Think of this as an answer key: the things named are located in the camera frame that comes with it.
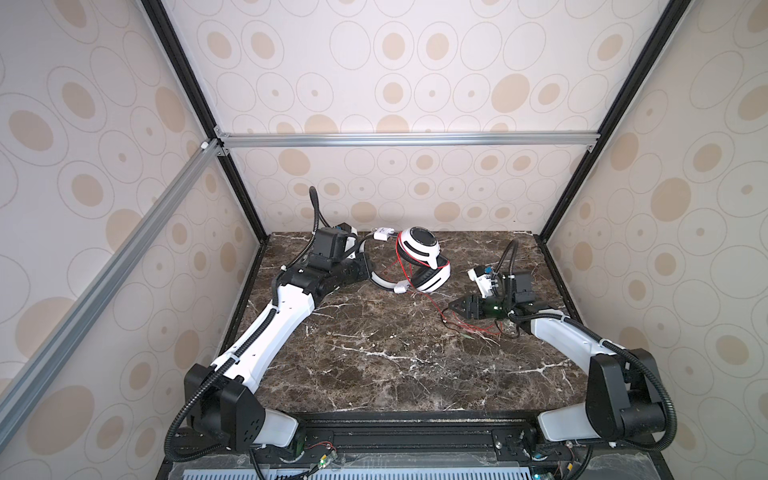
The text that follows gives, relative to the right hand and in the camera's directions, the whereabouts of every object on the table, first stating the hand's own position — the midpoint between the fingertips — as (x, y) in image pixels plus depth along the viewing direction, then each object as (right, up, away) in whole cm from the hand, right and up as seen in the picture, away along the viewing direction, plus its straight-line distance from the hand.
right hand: (457, 304), depth 87 cm
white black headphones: (-21, +10, +23) cm, 32 cm away
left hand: (-21, +13, -11) cm, 27 cm away
